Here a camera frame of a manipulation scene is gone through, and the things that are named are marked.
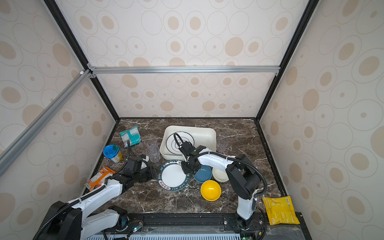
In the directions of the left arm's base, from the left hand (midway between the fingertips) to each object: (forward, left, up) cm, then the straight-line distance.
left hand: (163, 170), depth 85 cm
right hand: (+2, -13, -4) cm, 14 cm away
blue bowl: (0, -24, -5) cm, 24 cm away
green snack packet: (+28, +27, -5) cm, 39 cm away
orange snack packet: (-4, +37, -3) cm, 37 cm away
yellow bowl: (-10, -27, -5) cm, 29 cm away
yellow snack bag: (-20, -62, -4) cm, 65 cm away
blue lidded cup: (+10, +32, +3) cm, 34 cm away
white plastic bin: (+30, -25, -8) cm, 40 cm away
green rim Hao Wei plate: (-2, -4, -5) cm, 7 cm away
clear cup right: (+22, -36, -6) cm, 43 cm away
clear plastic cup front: (+15, +9, -6) cm, 18 cm away
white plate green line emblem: (+21, -3, -7) cm, 22 cm away
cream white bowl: (-1, -33, -6) cm, 33 cm away
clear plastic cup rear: (+22, +12, -4) cm, 26 cm away
